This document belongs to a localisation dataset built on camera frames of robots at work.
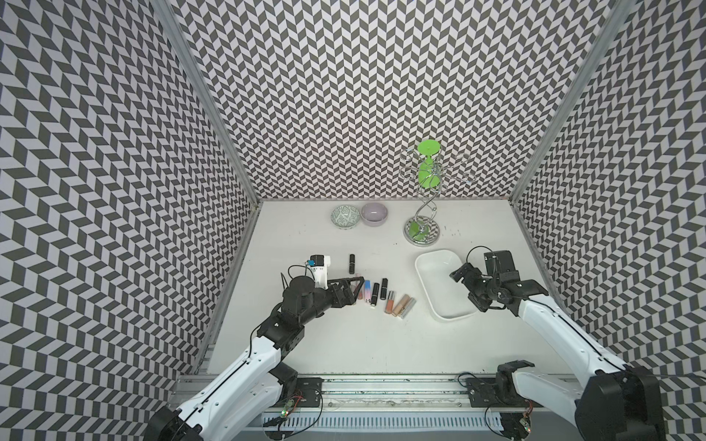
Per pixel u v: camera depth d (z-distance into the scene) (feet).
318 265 2.25
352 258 3.25
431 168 2.77
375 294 2.99
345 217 3.66
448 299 2.85
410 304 2.86
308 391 2.41
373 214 3.57
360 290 2.32
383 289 2.99
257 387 1.92
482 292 2.34
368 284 3.07
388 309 2.86
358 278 2.33
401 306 2.86
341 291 2.18
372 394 2.42
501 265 2.11
